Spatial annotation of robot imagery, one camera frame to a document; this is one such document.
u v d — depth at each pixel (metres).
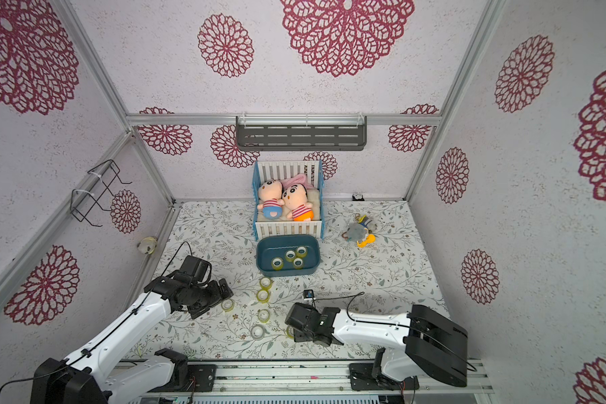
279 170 1.10
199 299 0.68
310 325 0.62
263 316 0.86
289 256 1.00
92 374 0.40
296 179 1.13
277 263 0.98
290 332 0.81
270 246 1.02
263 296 0.90
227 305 0.88
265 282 0.94
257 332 0.82
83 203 0.73
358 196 1.25
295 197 1.03
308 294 0.76
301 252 1.01
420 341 0.42
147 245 1.03
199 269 0.66
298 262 0.98
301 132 0.95
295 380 0.75
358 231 1.01
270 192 1.06
